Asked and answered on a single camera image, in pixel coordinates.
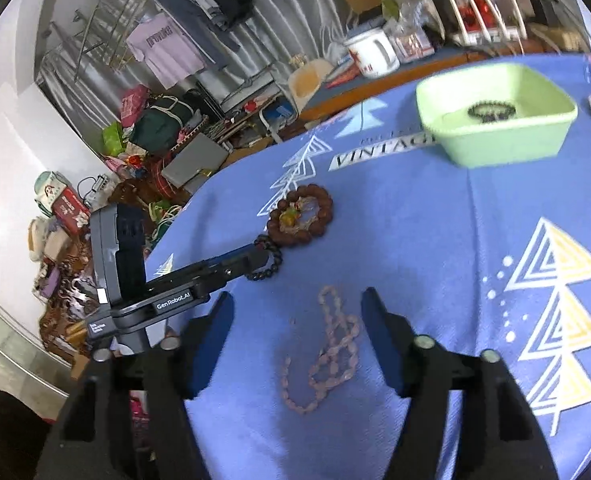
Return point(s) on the pink t-shirt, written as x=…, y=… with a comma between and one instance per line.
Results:
x=168, y=55

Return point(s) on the wooden side table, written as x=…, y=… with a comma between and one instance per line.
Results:
x=415, y=72

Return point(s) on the beige power strip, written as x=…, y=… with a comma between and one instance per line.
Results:
x=560, y=35

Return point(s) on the red printed box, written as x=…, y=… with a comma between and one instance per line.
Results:
x=67, y=208

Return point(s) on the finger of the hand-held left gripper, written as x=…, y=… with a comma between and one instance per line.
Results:
x=235, y=262

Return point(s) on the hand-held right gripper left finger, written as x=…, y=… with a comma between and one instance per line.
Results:
x=210, y=345

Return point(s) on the white yellow sack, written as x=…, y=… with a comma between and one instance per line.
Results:
x=308, y=82

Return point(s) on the pink bag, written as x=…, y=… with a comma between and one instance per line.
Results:
x=133, y=102

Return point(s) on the blue printed tablecloth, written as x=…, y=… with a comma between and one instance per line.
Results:
x=425, y=235

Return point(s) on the green duffel bag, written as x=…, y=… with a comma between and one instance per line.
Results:
x=160, y=125

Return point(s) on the grey flat box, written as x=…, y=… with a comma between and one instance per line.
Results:
x=195, y=160

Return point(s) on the black charger adapter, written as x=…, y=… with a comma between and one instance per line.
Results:
x=545, y=7

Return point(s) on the white enamel mug red star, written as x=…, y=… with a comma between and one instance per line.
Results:
x=370, y=55

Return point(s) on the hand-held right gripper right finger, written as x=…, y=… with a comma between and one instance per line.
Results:
x=383, y=340

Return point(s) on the bright green bag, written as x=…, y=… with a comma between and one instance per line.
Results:
x=112, y=140

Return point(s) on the blue white stool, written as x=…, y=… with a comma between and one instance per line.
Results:
x=278, y=112

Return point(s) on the metal clothes rack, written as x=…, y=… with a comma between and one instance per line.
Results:
x=100, y=15

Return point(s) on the green plastic tray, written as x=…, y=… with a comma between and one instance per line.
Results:
x=505, y=145

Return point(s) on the red white small packet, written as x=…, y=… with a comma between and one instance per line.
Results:
x=415, y=45

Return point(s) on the white router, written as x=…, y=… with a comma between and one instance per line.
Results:
x=475, y=37

